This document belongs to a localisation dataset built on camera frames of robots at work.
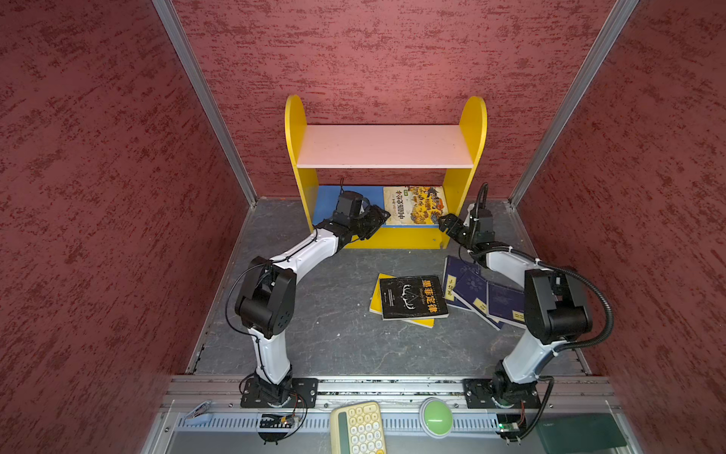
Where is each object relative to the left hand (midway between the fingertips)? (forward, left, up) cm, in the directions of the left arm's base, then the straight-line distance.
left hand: (388, 222), depth 89 cm
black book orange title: (-18, -9, -16) cm, 26 cm away
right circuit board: (-51, -31, -18) cm, 63 cm away
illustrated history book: (+12, -10, -4) cm, 16 cm away
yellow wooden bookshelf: (+32, -13, -6) cm, 35 cm away
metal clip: (-50, +48, -16) cm, 71 cm away
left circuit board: (-52, +30, -20) cm, 63 cm away
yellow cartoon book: (-22, +3, -17) cm, 28 cm away
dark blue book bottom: (-10, -26, -17) cm, 32 cm away
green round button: (-51, -12, -17) cm, 55 cm away
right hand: (+4, -20, -7) cm, 22 cm away
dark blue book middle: (-6, -24, -17) cm, 30 cm away
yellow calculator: (-53, +8, -16) cm, 56 cm away
